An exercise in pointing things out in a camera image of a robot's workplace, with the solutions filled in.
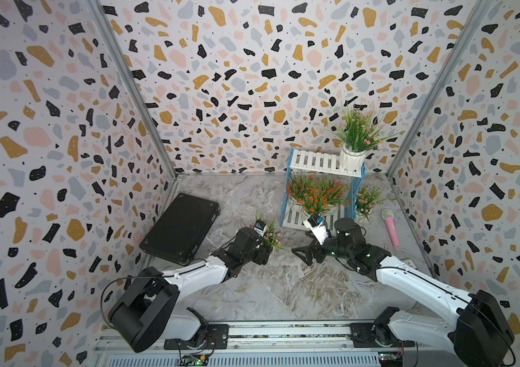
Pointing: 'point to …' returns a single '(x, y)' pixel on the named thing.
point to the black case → (181, 229)
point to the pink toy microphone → (388, 215)
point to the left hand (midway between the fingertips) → (267, 244)
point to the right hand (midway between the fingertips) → (302, 241)
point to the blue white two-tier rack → (317, 188)
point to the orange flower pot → (313, 202)
